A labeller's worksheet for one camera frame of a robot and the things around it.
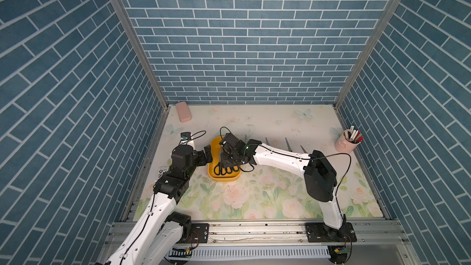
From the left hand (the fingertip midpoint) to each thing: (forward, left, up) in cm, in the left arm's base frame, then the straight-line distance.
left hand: (205, 147), depth 78 cm
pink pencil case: (+37, +22, -18) cm, 46 cm away
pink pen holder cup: (+8, -69, -7) cm, 70 cm away
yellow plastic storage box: (-8, -5, +4) cm, 11 cm away
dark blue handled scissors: (-2, -4, -18) cm, 19 cm away
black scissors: (+9, -51, -18) cm, 54 cm away
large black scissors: (-7, -12, -2) cm, 14 cm away
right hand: (-2, -8, -10) cm, 13 cm away
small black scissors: (+15, -31, -19) cm, 39 cm away
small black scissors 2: (+11, -42, -19) cm, 48 cm away
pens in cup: (+12, -74, -7) cm, 75 cm away
